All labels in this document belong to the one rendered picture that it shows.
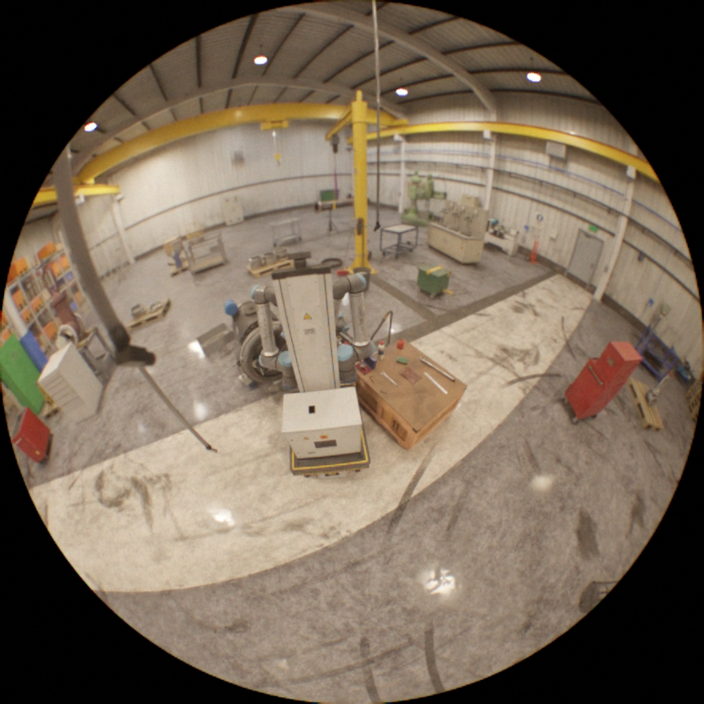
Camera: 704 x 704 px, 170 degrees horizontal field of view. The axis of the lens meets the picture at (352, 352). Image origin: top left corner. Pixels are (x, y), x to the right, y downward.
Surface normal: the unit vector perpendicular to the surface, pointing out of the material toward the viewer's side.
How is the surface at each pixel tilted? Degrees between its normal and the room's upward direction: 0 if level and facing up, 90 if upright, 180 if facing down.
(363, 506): 0
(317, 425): 0
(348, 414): 0
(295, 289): 90
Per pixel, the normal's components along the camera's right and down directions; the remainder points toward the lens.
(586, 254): -0.86, 0.35
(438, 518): -0.02, -0.74
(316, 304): 0.14, 0.66
